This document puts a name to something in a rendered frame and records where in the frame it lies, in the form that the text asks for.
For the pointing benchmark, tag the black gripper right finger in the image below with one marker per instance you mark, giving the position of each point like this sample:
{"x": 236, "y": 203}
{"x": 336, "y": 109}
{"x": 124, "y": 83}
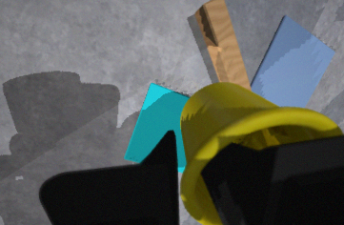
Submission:
{"x": 245, "y": 184}

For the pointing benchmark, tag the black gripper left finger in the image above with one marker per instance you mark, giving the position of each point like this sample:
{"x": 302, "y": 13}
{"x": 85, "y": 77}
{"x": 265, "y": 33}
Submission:
{"x": 149, "y": 188}

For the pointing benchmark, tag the wooden plank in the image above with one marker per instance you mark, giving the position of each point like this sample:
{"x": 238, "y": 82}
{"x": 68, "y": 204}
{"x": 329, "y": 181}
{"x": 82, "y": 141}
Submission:
{"x": 219, "y": 35}

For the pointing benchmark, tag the yellow cup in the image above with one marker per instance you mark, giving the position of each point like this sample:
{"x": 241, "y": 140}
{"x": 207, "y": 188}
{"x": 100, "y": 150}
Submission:
{"x": 224, "y": 113}

